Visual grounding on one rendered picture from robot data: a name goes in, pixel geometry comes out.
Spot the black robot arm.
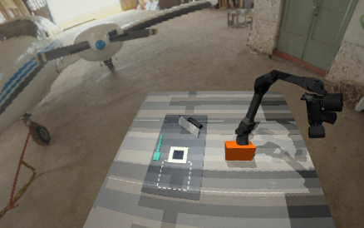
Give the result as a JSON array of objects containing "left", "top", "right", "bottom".
[{"left": 235, "top": 70, "right": 343, "bottom": 146}]

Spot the cream square tile with dark centre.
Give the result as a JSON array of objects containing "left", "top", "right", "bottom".
[{"left": 168, "top": 146, "right": 189, "bottom": 163}]

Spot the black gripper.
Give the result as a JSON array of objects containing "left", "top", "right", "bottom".
[{"left": 307, "top": 109, "right": 326, "bottom": 138}]

